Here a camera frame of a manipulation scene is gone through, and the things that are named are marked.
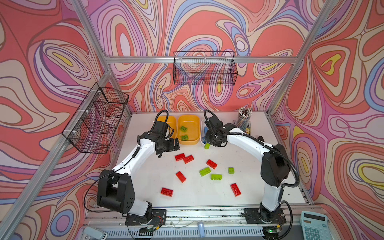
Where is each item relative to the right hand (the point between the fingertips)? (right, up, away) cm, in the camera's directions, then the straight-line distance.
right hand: (208, 142), depth 90 cm
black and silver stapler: (+36, +2, +8) cm, 37 cm away
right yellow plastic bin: (-10, +13, +21) cm, 26 cm away
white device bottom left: (-57, -39, -23) cm, 72 cm away
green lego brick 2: (-2, -17, -3) cm, 17 cm away
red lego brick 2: (-12, -11, +3) cm, 16 cm away
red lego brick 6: (+14, -25, -10) cm, 30 cm away
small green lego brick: (-16, +8, +18) cm, 25 cm away
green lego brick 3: (+4, -19, -6) cm, 20 cm away
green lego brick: (-1, -2, -4) cm, 4 cm away
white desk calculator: (+48, -37, -21) cm, 65 cm away
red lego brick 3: (+2, -13, +1) cm, 13 cm away
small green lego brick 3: (+14, -17, -2) cm, 22 cm away
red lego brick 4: (-17, -20, -4) cm, 26 cm away
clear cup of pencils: (+24, +14, +6) cm, 28 cm away
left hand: (-20, -2, -4) cm, 20 cm away
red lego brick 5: (-24, -26, -9) cm, 36 cm away
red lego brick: (-18, -9, +3) cm, 20 cm away
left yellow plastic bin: (-25, +12, +18) cm, 33 cm away
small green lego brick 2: (-15, +2, +11) cm, 19 cm away
